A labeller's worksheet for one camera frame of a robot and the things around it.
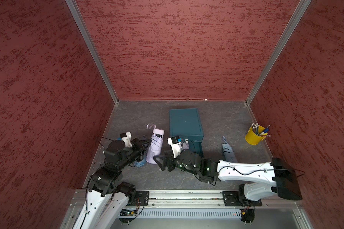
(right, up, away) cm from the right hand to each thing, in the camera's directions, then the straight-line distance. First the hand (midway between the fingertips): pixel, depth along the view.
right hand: (158, 160), depth 67 cm
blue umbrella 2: (+42, -4, +20) cm, 47 cm away
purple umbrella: (-1, +8, 0) cm, 8 cm away
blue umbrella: (-12, -7, +15) cm, 20 cm away
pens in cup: (+57, +14, +18) cm, 61 cm away
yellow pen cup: (+59, +6, +23) cm, 63 cm away
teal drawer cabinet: (+14, +17, +12) cm, 25 cm away
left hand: (-3, +8, -1) cm, 9 cm away
